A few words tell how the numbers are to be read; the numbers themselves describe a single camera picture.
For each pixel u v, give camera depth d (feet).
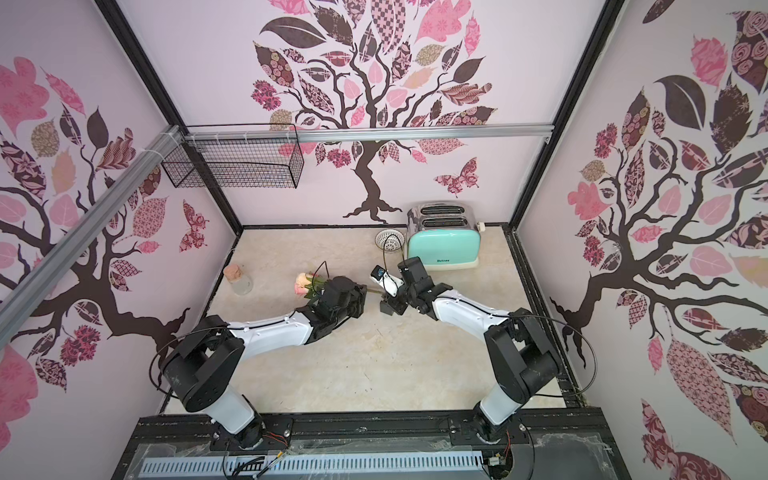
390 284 2.55
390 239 3.73
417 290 2.24
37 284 1.71
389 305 2.55
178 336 2.96
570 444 2.36
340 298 2.23
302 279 2.87
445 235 3.24
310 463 2.29
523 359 1.48
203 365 1.47
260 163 2.62
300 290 2.94
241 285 3.14
